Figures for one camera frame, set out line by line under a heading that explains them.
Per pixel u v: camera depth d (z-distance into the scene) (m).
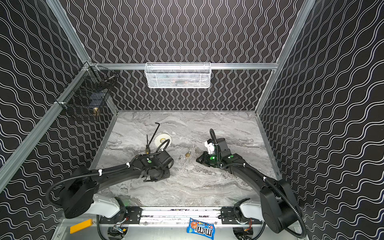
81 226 0.72
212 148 0.78
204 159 0.73
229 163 0.60
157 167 0.62
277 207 0.41
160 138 1.03
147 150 1.00
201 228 0.70
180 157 0.96
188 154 0.97
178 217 0.75
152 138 1.04
